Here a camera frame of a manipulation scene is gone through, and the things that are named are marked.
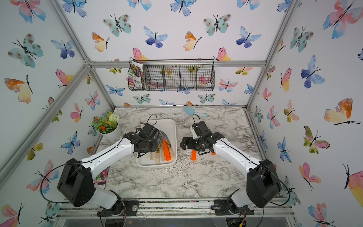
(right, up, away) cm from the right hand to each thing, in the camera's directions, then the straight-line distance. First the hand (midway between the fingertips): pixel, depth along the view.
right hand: (187, 144), depth 82 cm
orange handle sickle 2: (+17, -8, +10) cm, 21 cm away
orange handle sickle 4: (-14, -5, +11) cm, 19 cm away
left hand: (-19, -2, +4) cm, 19 cm away
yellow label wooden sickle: (-20, -6, -1) cm, 21 cm away
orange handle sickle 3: (-12, -8, +9) cm, 17 cm away
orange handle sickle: (+4, -9, +11) cm, 14 cm away
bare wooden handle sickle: (-19, -10, +9) cm, 23 cm away
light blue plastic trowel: (+3, +21, +36) cm, 42 cm away
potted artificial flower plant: (-51, +11, +8) cm, 53 cm away
